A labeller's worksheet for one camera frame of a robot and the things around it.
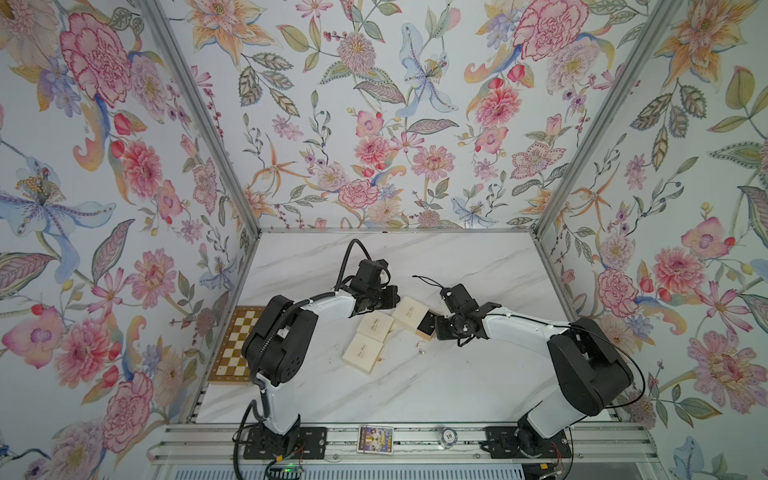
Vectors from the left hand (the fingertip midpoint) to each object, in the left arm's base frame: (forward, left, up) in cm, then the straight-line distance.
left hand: (405, 297), depth 93 cm
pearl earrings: (-12, -4, -7) cm, 15 cm away
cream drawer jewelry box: (-16, +13, -4) cm, 21 cm away
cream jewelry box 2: (-7, +9, -5) cm, 13 cm away
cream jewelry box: (-5, -3, -4) cm, 7 cm away
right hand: (-7, -10, -6) cm, 14 cm away
